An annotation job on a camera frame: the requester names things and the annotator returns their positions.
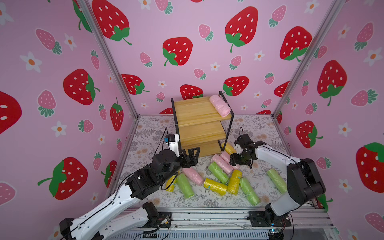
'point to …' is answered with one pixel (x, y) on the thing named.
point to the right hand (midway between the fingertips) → (236, 161)
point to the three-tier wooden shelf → (199, 125)
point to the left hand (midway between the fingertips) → (195, 149)
